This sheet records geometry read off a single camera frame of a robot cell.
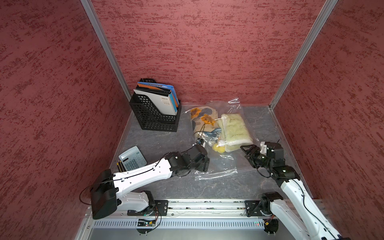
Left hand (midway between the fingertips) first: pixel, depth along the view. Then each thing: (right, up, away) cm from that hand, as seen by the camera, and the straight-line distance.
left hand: (201, 163), depth 77 cm
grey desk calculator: (-42, -1, +13) cm, 44 cm away
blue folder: (-18, +39, +17) cm, 46 cm away
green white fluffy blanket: (+21, +14, +16) cm, 30 cm away
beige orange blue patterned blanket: (+3, +21, +20) cm, 30 cm away
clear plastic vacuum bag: (+13, -3, +7) cm, 15 cm away
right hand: (+22, +5, +3) cm, 23 cm away
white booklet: (-24, +33, +14) cm, 43 cm away
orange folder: (-31, +44, +13) cm, 56 cm away
